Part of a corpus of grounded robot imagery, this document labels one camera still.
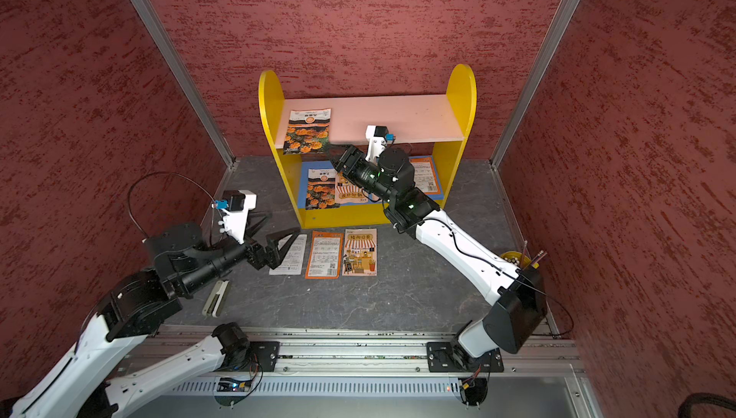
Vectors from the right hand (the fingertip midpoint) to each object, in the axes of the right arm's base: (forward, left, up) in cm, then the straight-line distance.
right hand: (325, 159), depth 65 cm
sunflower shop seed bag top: (-4, -6, -41) cm, 42 cm away
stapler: (-20, +36, -37) cm, 55 cm away
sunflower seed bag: (+11, -2, -26) cm, 28 cm away
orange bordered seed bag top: (-5, +6, -40) cm, 40 cm away
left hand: (-16, +8, -5) cm, 18 cm away
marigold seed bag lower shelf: (+12, +7, -26) cm, 29 cm away
